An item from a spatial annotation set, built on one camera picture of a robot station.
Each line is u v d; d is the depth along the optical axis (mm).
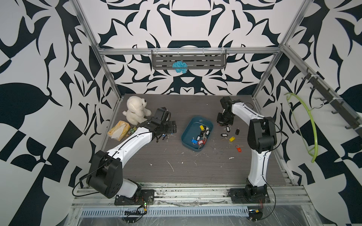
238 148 918
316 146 638
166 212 776
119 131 944
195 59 939
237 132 996
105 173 416
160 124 649
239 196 743
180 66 911
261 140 560
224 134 986
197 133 990
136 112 911
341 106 549
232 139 964
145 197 733
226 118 856
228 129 1002
